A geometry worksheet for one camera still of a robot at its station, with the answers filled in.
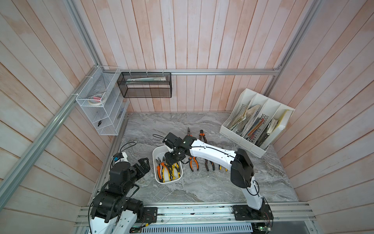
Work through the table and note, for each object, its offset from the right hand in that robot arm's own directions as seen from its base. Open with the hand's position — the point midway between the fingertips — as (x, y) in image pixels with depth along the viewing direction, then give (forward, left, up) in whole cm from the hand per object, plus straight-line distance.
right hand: (169, 160), depth 83 cm
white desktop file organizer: (+31, -60, -2) cm, 68 cm away
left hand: (-8, +11, +11) cm, 17 cm away
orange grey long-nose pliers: (+4, -17, -9) cm, 19 cm away
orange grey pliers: (+26, -12, -9) cm, 30 cm away
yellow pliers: (-3, -2, -8) cm, 9 cm away
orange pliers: (-2, +7, -7) cm, 10 cm away
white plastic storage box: (+8, +7, -4) cm, 12 cm away
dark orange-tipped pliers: (+26, -21, -9) cm, 34 cm away
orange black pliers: (+2, -23, -9) cm, 24 cm away
